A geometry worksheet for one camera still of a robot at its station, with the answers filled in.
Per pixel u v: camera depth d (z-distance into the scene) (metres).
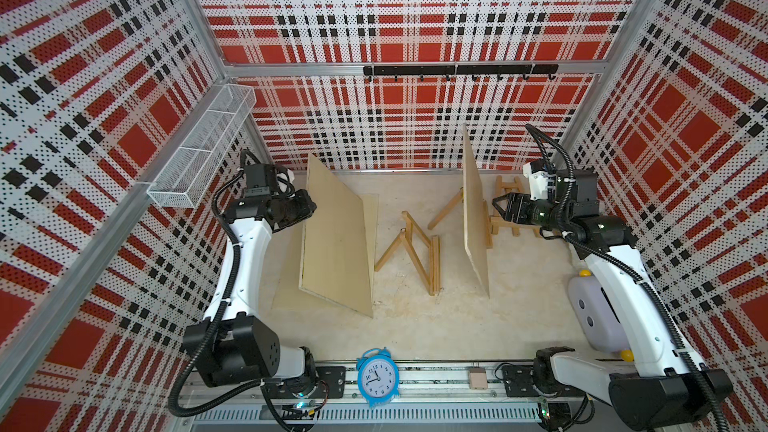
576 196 0.52
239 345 0.41
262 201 0.53
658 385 0.36
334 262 0.78
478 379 0.75
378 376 0.73
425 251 0.96
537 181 0.64
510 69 0.88
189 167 0.72
